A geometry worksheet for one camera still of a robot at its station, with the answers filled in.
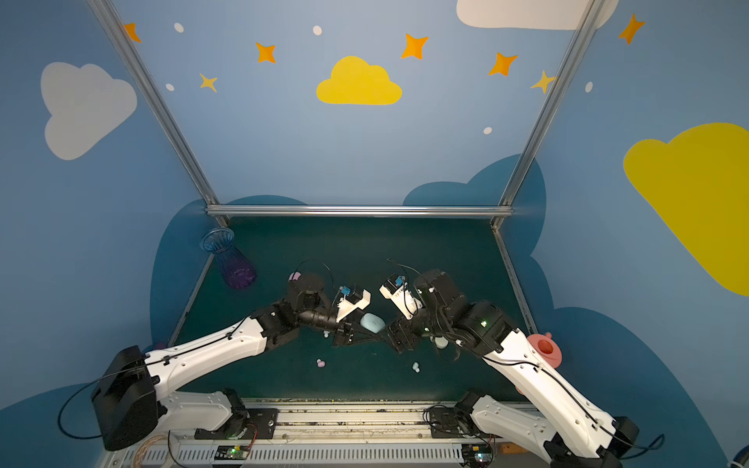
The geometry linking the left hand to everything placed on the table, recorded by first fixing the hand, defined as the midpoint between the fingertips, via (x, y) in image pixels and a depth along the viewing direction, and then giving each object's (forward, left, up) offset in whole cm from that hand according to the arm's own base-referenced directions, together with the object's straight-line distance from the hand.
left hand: (380, 330), depth 67 cm
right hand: (+2, -4, +1) cm, 4 cm away
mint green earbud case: (+5, -18, -18) cm, 26 cm away
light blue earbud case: (+1, +2, +2) cm, 3 cm away
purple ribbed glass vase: (+29, +50, -21) cm, 61 cm away
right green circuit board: (-22, -25, -24) cm, 41 cm away
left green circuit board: (-23, +36, -23) cm, 48 cm away
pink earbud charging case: (+29, +30, -22) cm, 48 cm away
